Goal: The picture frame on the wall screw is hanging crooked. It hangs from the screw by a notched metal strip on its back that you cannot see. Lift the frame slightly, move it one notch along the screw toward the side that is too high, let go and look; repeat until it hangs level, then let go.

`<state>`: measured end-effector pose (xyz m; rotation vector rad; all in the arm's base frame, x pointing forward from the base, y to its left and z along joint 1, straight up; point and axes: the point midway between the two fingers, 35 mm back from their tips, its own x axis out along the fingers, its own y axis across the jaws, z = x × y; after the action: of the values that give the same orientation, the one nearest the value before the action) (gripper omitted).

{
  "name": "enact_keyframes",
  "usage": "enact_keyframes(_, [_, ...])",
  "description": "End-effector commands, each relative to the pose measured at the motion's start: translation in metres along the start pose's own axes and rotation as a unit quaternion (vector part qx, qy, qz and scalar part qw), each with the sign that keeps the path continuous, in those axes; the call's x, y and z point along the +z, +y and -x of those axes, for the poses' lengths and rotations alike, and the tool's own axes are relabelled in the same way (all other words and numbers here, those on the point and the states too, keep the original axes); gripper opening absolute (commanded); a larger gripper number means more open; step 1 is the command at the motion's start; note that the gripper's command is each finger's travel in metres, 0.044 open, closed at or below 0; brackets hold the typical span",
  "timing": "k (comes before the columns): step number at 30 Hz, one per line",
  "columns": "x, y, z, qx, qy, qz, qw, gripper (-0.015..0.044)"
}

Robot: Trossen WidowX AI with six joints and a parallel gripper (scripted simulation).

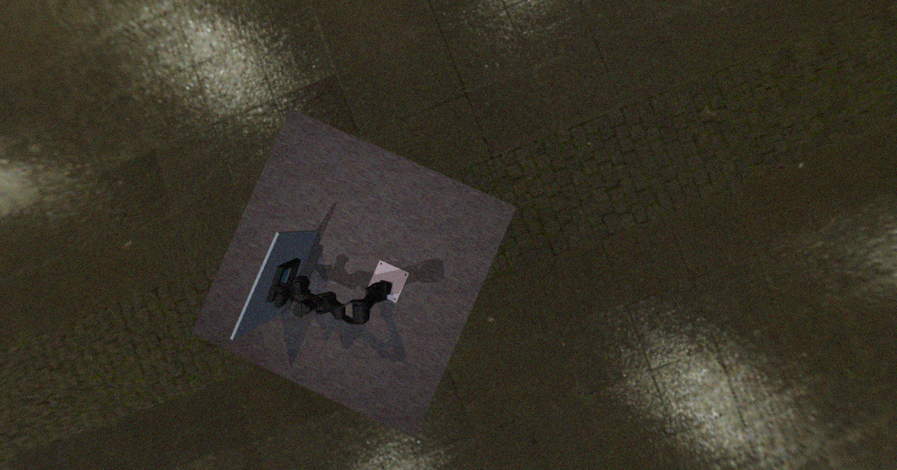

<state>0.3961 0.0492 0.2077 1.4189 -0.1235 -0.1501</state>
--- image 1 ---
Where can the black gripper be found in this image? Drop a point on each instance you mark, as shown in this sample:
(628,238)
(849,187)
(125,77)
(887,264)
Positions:
(284,293)

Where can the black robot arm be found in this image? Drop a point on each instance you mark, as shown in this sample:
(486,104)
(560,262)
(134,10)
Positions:
(374,294)

